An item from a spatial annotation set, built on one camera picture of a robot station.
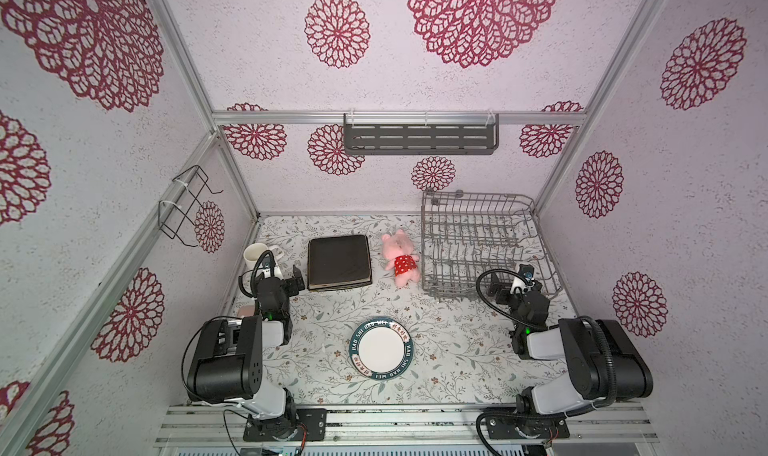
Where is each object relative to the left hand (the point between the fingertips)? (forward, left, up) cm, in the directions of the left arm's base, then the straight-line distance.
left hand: (279, 275), depth 93 cm
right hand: (-2, -71, +3) cm, 72 cm away
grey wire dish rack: (+22, -65, -8) cm, 69 cm away
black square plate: (+7, -18, -3) cm, 19 cm away
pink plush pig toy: (+7, -39, -2) cm, 40 cm away
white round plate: (-22, -32, -5) cm, 39 cm away
